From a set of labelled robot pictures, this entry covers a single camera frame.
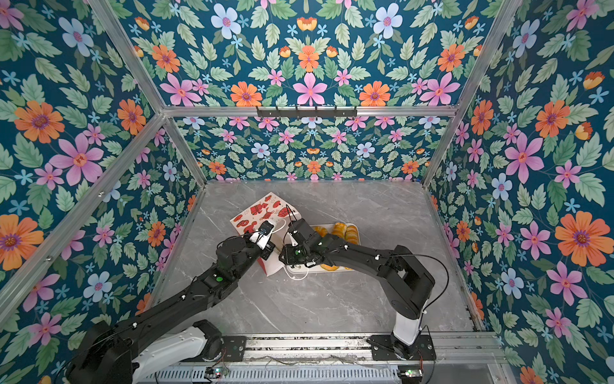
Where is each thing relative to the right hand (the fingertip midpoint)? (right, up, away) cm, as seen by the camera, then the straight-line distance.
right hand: (281, 255), depth 83 cm
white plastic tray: (+12, -6, +5) cm, 15 cm away
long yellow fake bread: (+27, +5, +14) cm, 31 cm away
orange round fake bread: (+17, -6, +5) cm, 19 cm away
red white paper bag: (-4, +16, +7) cm, 18 cm away
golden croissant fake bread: (+22, +8, +13) cm, 26 cm away
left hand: (-1, +13, -7) cm, 14 cm away
